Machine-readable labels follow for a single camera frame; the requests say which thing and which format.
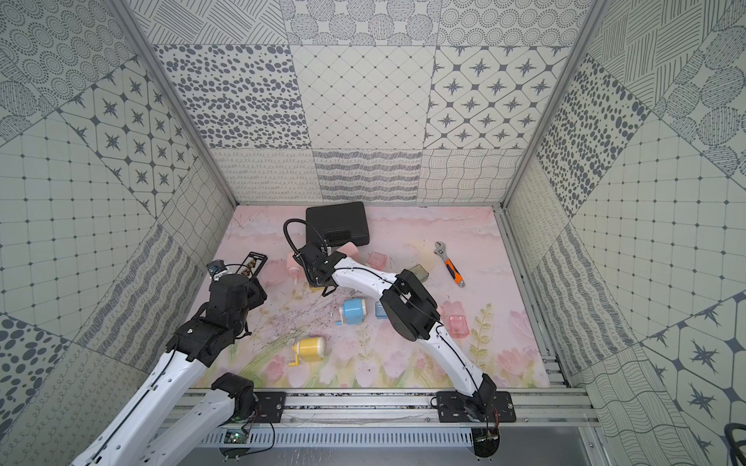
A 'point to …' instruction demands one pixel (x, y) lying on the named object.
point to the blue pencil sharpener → (353, 312)
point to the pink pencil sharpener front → (293, 269)
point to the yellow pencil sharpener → (309, 349)
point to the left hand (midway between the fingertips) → (254, 283)
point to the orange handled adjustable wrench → (457, 276)
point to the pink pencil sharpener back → (350, 249)
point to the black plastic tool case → (344, 224)
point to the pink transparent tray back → (377, 260)
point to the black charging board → (252, 264)
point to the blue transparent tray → (380, 312)
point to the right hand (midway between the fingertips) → (326, 278)
